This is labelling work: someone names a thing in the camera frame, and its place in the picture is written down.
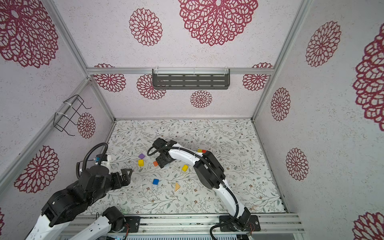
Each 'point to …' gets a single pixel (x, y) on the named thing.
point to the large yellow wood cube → (140, 162)
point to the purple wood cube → (141, 156)
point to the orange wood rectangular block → (155, 163)
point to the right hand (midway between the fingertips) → (165, 158)
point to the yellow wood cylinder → (185, 168)
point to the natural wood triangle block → (177, 186)
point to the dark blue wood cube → (155, 181)
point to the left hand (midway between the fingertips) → (123, 175)
